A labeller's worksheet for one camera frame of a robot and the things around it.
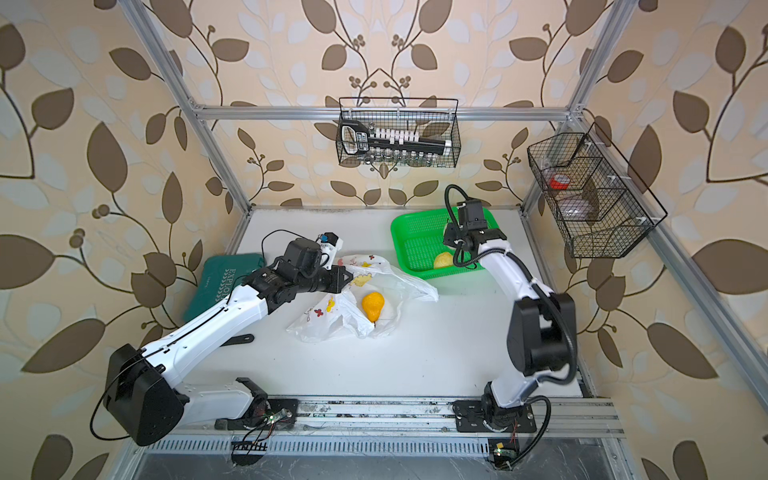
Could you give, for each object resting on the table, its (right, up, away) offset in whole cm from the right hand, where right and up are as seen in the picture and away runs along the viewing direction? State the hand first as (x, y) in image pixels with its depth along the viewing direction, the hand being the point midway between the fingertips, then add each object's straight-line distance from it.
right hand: (453, 235), depth 91 cm
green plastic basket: (-9, -1, +20) cm, 22 cm away
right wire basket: (+39, +8, -9) cm, 41 cm away
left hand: (-30, -10, -13) cm, 34 cm away
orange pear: (-25, -21, -2) cm, 33 cm away
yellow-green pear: (-2, -8, +6) cm, 10 cm away
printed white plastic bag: (-31, -21, -17) cm, 41 cm away
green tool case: (-74, -14, +5) cm, 76 cm away
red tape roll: (+27, +14, -10) cm, 32 cm away
